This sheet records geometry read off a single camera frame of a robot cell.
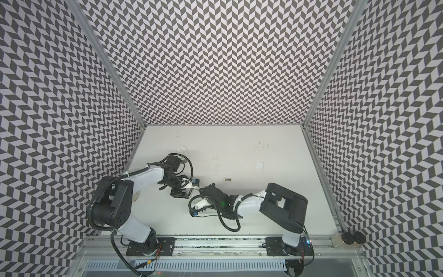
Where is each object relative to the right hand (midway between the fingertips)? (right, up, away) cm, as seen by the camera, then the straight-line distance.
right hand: (203, 189), depth 85 cm
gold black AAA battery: (+12, +3, +8) cm, 15 cm away
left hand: (-10, -2, +5) cm, 11 cm away
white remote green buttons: (-16, +19, +17) cm, 30 cm away
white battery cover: (+30, +10, +14) cm, 35 cm away
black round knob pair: (+66, -15, -15) cm, 69 cm away
